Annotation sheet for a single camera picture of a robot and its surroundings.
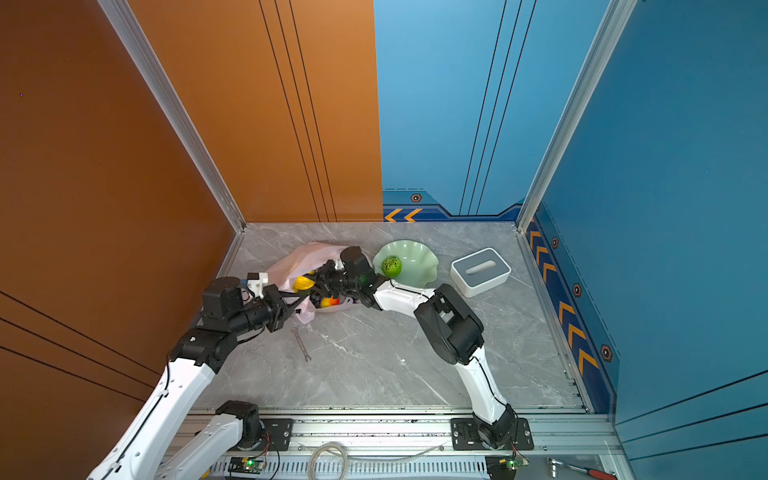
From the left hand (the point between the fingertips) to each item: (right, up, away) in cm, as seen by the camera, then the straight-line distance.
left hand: (307, 292), depth 73 cm
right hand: (-5, +2, +10) cm, 12 cm away
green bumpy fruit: (+21, +5, +27) cm, 34 cm away
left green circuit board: (-13, -41, -2) cm, 43 cm away
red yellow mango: (+1, -6, +19) cm, 19 cm away
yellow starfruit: (-4, +1, +8) cm, 9 cm away
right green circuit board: (+47, -42, -2) cm, 63 cm away
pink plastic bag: (-4, +7, +7) cm, 11 cm away
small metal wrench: (-5, -21, +14) cm, 26 cm away
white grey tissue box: (+51, +3, +30) cm, 59 cm away
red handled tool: (+69, -42, -4) cm, 81 cm away
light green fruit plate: (+30, +6, +34) cm, 46 cm away
